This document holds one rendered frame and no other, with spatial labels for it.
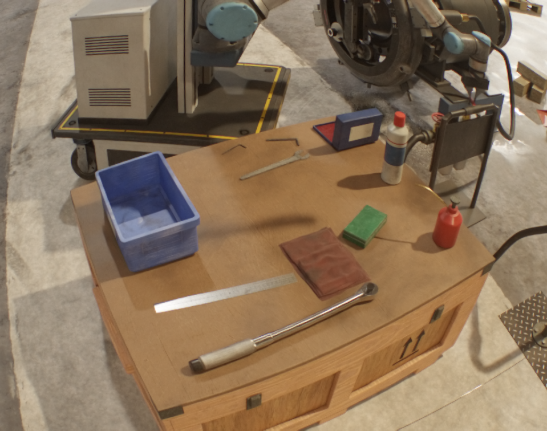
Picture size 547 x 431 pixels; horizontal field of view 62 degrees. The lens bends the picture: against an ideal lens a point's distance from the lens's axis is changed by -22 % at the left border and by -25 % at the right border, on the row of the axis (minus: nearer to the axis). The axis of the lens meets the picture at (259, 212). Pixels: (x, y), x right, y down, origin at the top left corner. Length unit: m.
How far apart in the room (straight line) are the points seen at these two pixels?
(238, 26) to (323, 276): 0.77
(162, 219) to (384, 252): 0.57
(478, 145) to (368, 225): 0.92
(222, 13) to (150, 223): 0.64
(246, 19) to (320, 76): 1.65
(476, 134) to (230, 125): 0.99
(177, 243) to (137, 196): 0.28
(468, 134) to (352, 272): 0.97
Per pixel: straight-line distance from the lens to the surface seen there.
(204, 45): 1.85
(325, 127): 1.82
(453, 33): 2.07
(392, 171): 1.60
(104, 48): 2.05
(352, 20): 2.62
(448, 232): 1.43
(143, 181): 1.54
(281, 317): 1.24
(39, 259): 2.15
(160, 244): 1.30
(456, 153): 2.11
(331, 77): 3.23
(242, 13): 1.62
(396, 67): 2.45
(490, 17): 2.95
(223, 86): 2.37
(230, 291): 1.29
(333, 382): 1.39
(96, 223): 1.50
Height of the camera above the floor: 1.44
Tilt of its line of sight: 41 degrees down
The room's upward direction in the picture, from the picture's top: 2 degrees clockwise
